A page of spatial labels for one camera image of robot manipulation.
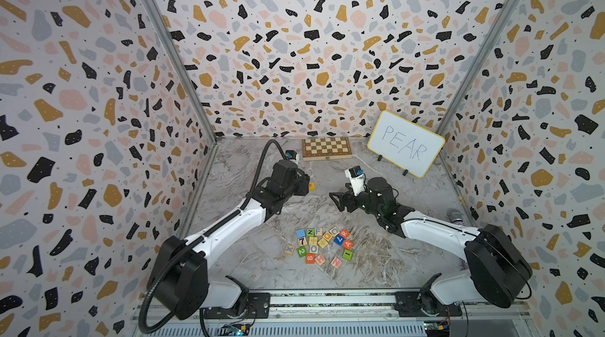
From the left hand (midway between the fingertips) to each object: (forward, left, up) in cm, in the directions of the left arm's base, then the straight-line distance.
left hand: (305, 176), depth 83 cm
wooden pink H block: (-23, -5, -19) cm, 30 cm away
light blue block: (-13, +2, -18) cm, 23 cm away
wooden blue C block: (-13, -11, -19) cm, 25 cm away
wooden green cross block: (-17, -2, -17) cm, 24 cm away
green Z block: (-13, -1, -17) cm, 22 cm away
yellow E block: (+7, -2, -17) cm, 19 cm away
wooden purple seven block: (-17, +1, -18) cm, 24 cm away
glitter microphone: (-8, -58, -16) cm, 61 cm away
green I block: (-21, -15, -18) cm, 32 cm away
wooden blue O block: (-19, -3, -19) cm, 27 cm away
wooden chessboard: (+28, -9, -16) cm, 34 cm away
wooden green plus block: (-17, -6, -18) cm, 25 cm away
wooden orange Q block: (-15, -8, -18) cm, 24 cm away
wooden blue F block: (-13, -4, -18) cm, 23 cm away
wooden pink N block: (-24, -10, -18) cm, 32 cm away
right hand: (-4, -12, -4) cm, 13 cm away
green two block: (-20, +2, -18) cm, 27 cm away
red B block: (-22, -1, -19) cm, 29 cm away
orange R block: (-14, -15, -18) cm, 27 cm away
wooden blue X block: (-19, +6, -18) cm, 27 cm away
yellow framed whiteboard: (+22, -44, -7) cm, 50 cm away
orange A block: (-18, -15, -18) cm, 29 cm away
